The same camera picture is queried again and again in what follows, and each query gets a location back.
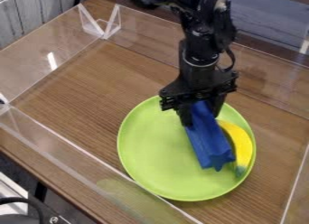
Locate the black metal base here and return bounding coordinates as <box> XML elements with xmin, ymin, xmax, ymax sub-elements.
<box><xmin>29</xmin><ymin>197</ymin><xmax>71</xmax><ymax>224</ymax></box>

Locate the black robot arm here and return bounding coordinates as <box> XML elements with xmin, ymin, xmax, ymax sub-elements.
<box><xmin>132</xmin><ymin>0</ymin><xmax>240</xmax><ymax>126</ymax></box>

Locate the blue block object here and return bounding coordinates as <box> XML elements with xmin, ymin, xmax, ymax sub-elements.
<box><xmin>185</xmin><ymin>101</ymin><xmax>236</xmax><ymax>172</ymax></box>

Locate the green round plate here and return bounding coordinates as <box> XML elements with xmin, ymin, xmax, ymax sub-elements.
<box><xmin>118</xmin><ymin>96</ymin><xmax>256</xmax><ymax>201</ymax></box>

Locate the clear acrylic corner bracket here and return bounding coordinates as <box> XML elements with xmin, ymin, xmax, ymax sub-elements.
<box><xmin>78</xmin><ymin>5</ymin><xmax>122</xmax><ymax>40</ymax></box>

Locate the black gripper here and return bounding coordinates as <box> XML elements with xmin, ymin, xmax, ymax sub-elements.
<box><xmin>160</xmin><ymin>57</ymin><xmax>240</xmax><ymax>126</ymax></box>

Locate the clear acrylic enclosure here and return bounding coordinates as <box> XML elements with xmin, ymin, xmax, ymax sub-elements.
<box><xmin>0</xmin><ymin>9</ymin><xmax>309</xmax><ymax>224</ymax></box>

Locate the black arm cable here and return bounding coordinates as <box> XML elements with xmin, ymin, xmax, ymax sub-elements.
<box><xmin>218</xmin><ymin>48</ymin><xmax>237</xmax><ymax>73</ymax></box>

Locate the yellow toy banana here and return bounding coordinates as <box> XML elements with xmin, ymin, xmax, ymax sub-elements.
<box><xmin>218</xmin><ymin>120</ymin><xmax>253</xmax><ymax>177</ymax></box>

